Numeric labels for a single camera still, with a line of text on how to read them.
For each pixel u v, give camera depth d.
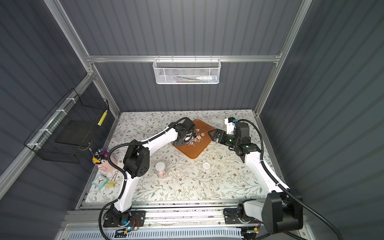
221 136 0.71
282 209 0.40
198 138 1.04
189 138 0.87
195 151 0.98
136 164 0.56
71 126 0.74
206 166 0.92
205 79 0.89
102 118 0.83
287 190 0.41
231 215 0.74
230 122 0.73
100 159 0.81
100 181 0.84
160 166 0.79
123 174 0.57
